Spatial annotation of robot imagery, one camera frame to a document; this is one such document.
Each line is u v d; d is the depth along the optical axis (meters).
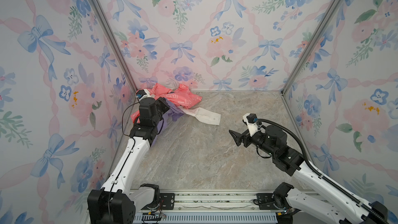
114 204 0.38
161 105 0.67
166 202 0.75
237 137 0.63
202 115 1.05
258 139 0.61
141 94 0.65
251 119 0.59
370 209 0.39
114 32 0.88
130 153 0.47
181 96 0.96
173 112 0.92
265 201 0.74
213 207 0.73
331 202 0.44
